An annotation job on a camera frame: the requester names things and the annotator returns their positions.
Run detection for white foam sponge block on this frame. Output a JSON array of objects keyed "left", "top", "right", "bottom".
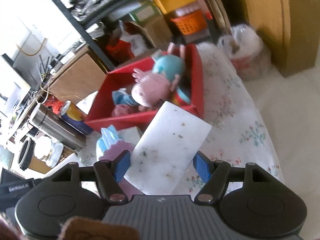
[{"left": 124, "top": 102, "right": 212, "bottom": 195}]

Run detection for pink pig plush toy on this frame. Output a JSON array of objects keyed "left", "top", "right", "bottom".
[{"left": 131, "top": 42, "right": 186, "bottom": 112}]

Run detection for purple fuzzy cloth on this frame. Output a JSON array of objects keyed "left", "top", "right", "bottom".
[{"left": 100, "top": 140, "right": 143, "bottom": 200}]

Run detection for light blue face masks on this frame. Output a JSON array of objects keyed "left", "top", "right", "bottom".
[{"left": 96, "top": 125, "right": 122, "bottom": 161}]

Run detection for light blue towel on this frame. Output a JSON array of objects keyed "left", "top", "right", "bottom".
[{"left": 118, "top": 126, "right": 143, "bottom": 146}]

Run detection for red cardboard box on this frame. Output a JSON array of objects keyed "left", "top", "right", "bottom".
[{"left": 85, "top": 43, "right": 204, "bottom": 131}]

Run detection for glass Moccona coffee jar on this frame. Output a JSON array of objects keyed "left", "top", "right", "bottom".
[{"left": 34, "top": 135, "right": 74, "bottom": 168}]

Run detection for small pink item in box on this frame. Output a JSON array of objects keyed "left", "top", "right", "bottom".
[{"left": 111, "top": 104, "right": 135, "bottom": 117}]

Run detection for yellow blue tin can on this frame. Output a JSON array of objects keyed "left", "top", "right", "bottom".
[{"left": 60, "top": 100, "right": 93, "bottom": 135}]

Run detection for stainless steel thermos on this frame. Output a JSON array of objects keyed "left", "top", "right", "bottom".
[{"left": 29, "top": 103, "right": 86, "bottom": 152}]

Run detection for brown cardboard box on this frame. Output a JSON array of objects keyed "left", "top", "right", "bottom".
[{"left": 49, "top": 53, "right": 106, "bottom": 104}]

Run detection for white plastic bag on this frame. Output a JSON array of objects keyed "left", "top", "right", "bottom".
[{"left": 217, "top": 24, "right": 272, "bottom": 79}]

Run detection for orange plastic basket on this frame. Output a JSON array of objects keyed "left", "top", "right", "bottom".
[{"left": 170, "top": 10, "right": 207, "bottom": 35}]

